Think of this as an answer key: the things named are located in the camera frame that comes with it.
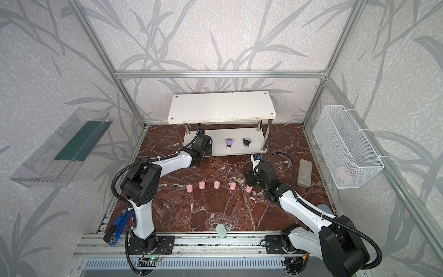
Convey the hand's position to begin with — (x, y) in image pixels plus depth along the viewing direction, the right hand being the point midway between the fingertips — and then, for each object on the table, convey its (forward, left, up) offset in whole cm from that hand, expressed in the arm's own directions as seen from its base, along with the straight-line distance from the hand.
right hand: (248, 169), depth 86 cm
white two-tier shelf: (+44, +4, -11) cm, 46 cm away
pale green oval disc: (-26, +13, -9) cm, 31 cm away
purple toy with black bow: (+19, +10, -2) cm, 21 cm away
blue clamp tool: (-26, +60, -8) cm, 66 cm away
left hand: (+18, +23, -2) cm, 29 cm away
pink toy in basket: (-8, -40, +9) cm, 41 cm away
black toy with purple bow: (+18, 0, -1) cm, 18 cm away
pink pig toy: (-6, -1, -9) cm, 11 cm away
